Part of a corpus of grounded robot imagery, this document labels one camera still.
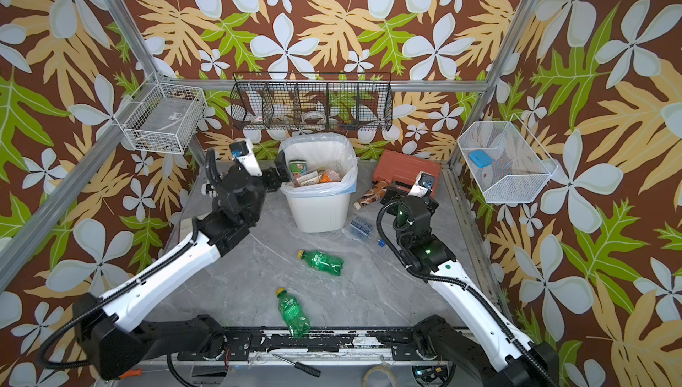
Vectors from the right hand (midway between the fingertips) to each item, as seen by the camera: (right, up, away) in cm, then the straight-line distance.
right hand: (404, 186), depth 74 cm
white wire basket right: (+34, +8, +10) cm, 37 cm away
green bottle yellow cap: (-24, -24, +10) cm, 36 cm away
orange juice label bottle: (-23, +3, +4) cm, 24 cm away
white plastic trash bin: (-24, +6, +18) cm, 31 cm away
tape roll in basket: (-28, +26, +25) cm, 46 cm away
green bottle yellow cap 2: (-32, -40, +5) cm, 52 cm away
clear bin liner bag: (-24, +13, +17) cm, 32 cm away
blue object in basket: (+28, +9, +12) cm, 32 cm away
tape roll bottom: (-7, -51, -2) cm, 51 cm away
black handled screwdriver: (-28, -49, -4) cm, 57 cm away
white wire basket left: (-77, +23, +12) cm, 81 cm away
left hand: (-38, +8, -5) cm, 40 cm away
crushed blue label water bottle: (-10, -15, +19) cm, 26 cm away
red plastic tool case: (+9, +7, +38) cm, 40 cm away
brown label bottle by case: (-3, -2, +30) cm, 31 cm away
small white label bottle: (-29, +3, +12) cm, 31 cm away
